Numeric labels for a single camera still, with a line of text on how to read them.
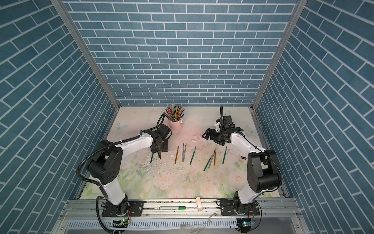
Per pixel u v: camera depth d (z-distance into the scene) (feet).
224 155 3.07
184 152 3.09
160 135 2.42
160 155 3.06
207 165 2.92
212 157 3.07
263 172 1.50
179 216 2.37
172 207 2.42
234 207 2.41
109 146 1.64
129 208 2.36
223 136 2.23
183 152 3.10
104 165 1.56
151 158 3.00
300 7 2.32
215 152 3.09
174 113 3.25
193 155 3.07
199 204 2.41
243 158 3.03
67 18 2.42
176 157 3.04
